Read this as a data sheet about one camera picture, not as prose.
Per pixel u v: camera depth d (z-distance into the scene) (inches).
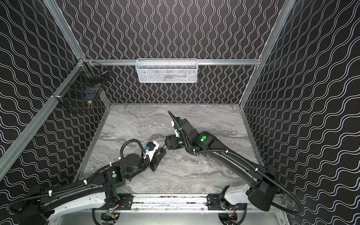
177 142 24.6
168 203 29.5
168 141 25.1
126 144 19.8
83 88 37.2
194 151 19.5
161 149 28.0
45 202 16.9
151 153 23.5
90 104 32.8
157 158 25.2
